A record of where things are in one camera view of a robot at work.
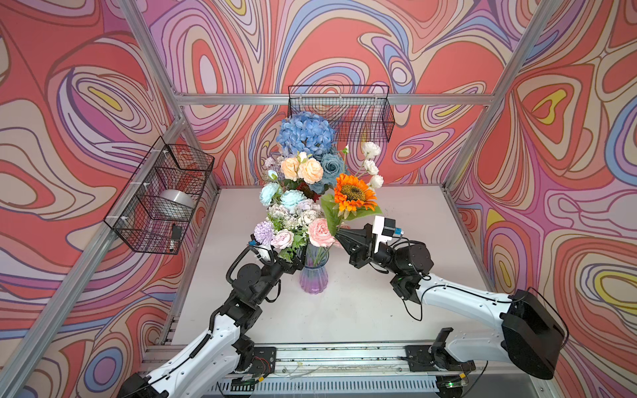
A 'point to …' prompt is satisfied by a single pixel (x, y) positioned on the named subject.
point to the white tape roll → (178, 196)
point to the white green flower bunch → (290, 230)
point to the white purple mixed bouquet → (275, 164)
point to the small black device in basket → (177, 232)
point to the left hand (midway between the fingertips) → (300, 243)
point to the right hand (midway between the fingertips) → (331, 237)
